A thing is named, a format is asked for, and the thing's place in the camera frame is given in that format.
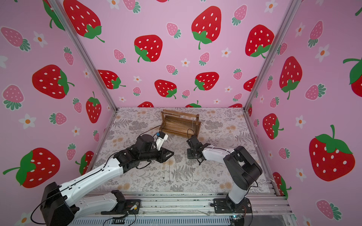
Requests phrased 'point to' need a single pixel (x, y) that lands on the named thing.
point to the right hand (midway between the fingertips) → (196, 152)
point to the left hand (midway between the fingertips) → (173, 152)
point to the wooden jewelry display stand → (179, 123)
